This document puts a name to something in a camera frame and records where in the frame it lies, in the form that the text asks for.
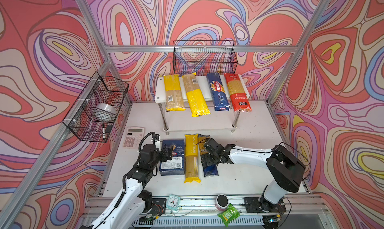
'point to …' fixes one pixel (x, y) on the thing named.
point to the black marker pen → (103, 131)
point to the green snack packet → (230, 213)
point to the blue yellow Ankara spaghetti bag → (208, 171)
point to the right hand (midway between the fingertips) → (209, 162)
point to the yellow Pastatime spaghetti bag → (191, 158)
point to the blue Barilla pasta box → (176, 165)
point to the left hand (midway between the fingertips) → (166, 145)
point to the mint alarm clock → (173, 202)
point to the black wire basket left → (79, 123)
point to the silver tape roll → (104, 112)
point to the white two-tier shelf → (175, 121)
